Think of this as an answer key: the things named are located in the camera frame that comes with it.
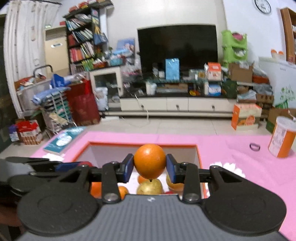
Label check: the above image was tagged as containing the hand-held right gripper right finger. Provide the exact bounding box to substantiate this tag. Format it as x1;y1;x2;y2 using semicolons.
166;153;245;203

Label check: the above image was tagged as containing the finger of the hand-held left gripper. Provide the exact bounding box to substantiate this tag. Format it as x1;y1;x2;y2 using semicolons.
6;157;64;165
30;162;81;176

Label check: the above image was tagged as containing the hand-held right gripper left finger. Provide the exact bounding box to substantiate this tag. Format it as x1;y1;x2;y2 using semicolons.
59;153;134;204

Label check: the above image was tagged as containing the orange cardboard box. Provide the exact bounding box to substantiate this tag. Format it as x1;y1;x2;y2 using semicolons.
70;141;210;200

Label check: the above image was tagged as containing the yellow-green pear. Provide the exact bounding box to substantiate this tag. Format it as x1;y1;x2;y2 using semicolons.
136;178;163;195

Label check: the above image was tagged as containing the teal book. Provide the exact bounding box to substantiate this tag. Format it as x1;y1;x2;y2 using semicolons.
43;126;87;156

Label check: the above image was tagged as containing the red and white carton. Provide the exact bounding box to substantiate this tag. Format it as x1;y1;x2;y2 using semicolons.
15;119;43;145

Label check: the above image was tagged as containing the white tv cabinet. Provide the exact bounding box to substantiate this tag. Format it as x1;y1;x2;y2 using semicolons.
107;96;237;116

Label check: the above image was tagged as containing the red gift bag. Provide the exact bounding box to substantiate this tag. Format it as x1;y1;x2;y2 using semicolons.
66;80;101;127

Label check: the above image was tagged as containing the pink floral tablecloth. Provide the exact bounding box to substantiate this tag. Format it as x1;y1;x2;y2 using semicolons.
30;131;296;241

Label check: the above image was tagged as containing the white plastic bag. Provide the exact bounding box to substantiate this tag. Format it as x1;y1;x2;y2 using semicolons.
95;87;109;111

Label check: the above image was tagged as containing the blue and white box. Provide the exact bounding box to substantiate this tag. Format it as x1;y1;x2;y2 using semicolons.
208;84;222;96

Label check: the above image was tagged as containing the white glass-door cabinet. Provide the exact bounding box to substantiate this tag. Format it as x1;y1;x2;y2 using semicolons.
89;67;123;98

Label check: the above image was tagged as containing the dark green bag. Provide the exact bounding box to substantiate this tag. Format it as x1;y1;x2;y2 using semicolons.
221;80;238;99

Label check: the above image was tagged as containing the light blue box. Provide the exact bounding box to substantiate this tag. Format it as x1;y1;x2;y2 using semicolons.
165;58;180;81

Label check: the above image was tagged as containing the orange and white small carton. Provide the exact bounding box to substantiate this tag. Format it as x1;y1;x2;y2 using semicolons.
205;62;222;81

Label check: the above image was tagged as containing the beige standing air conditioner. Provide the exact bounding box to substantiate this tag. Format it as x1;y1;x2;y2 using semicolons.
45;25;70;72

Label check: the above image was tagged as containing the white curtain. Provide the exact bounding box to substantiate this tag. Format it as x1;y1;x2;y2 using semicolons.
3;0;62;118

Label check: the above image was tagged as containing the orange and white canister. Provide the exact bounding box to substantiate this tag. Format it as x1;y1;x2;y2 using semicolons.
268;116;296;158

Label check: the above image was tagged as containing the brown cardboard box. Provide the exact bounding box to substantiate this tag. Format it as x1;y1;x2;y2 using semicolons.
229;62;253;83

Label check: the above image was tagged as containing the black television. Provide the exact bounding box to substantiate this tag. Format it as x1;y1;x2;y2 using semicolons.
137;24;218;70

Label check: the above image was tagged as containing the dark bookshelf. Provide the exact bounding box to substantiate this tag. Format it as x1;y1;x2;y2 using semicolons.
63;1;109;75

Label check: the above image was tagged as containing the green hanging organizer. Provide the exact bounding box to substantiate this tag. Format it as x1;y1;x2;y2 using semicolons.
221;30;248;67

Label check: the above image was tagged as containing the white chest freezer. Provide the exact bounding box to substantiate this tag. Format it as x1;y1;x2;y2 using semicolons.
258;57;296;109

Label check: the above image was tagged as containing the wooden shelf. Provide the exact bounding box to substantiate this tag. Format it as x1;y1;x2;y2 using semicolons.
280;7;296;65

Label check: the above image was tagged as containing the wire rack cart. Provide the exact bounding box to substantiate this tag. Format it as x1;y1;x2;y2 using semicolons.
16;65;77;135

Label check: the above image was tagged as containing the wall clock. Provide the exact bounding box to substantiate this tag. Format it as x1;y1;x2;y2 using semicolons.
254;0;271;14

